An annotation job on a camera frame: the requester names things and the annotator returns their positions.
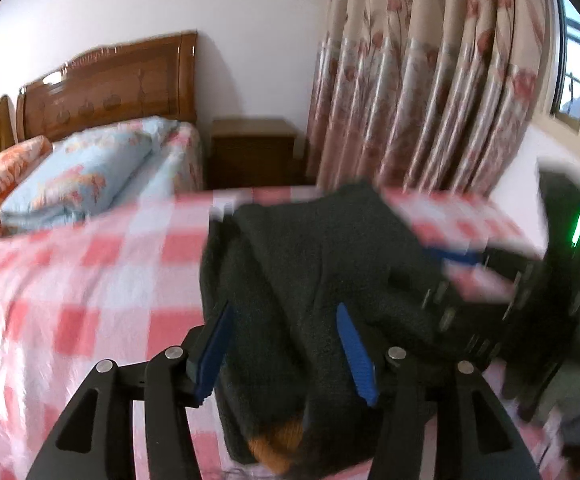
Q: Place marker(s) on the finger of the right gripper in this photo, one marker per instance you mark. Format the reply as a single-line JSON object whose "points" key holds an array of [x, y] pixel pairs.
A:
{"points": [[463, 257]]}

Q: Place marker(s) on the dark striped knit sweater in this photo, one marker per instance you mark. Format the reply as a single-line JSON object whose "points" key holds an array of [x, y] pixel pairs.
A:
{"points": [[285, 394]]}

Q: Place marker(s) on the carved wooden headboard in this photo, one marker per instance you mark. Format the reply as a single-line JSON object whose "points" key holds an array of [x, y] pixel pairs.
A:
{"points": [[108, 84]]}

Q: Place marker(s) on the pink checkered bed sheet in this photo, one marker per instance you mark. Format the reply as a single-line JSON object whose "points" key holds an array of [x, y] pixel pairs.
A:
{"points": [[125, 285]]}

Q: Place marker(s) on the wooden nightstand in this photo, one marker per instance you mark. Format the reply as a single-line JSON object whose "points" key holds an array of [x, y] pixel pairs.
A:
{"points": [[253, 153]]}

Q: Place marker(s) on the light blue floral pillow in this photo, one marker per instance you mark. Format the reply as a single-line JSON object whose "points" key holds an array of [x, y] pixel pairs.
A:
{"points": [[83, 174]]}

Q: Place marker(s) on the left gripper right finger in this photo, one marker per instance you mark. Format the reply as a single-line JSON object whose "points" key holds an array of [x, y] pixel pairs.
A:
{"points": [[408, 383]]}

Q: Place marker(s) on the floral pink curtain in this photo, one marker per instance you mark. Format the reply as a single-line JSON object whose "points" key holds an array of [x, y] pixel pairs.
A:
{"points": [[429, 95]]}

